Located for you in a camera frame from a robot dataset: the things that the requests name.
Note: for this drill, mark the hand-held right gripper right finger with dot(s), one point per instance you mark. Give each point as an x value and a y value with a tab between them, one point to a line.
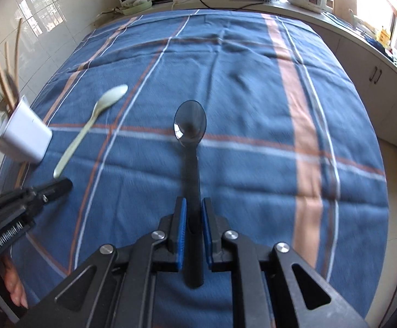
208	235

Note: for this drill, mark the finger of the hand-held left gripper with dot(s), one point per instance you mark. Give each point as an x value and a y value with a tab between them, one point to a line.
45	186
48	199

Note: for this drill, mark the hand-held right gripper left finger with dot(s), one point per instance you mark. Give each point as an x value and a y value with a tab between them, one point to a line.
181	235

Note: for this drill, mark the white plastic utensil holder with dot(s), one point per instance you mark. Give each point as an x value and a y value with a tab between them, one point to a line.
24	133

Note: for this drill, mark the brown bamboo chopstick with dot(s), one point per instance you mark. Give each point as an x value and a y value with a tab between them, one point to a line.
4	82

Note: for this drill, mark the pale green plastic spoon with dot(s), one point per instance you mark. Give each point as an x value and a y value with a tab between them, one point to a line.
113	95

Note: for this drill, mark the light curved wooden chopstick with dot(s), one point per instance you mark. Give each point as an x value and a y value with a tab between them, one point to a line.
7	58

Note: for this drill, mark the person's left hand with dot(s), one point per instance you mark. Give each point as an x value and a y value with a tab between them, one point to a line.
17	287

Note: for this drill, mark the blue plaid tablecloth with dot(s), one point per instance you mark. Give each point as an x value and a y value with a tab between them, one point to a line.
253	109

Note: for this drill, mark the pale green tray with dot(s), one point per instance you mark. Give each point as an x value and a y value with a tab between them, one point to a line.
137	6

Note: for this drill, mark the white kitchen cabinet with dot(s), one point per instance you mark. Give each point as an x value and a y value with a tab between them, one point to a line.
362	71

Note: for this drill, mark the blue rag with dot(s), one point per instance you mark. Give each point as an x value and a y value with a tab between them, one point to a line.
377	42

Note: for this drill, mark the yellow packet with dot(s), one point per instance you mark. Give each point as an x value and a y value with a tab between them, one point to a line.
382	36

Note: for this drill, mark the brown cardboard box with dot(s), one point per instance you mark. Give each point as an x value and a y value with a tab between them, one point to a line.
343	1

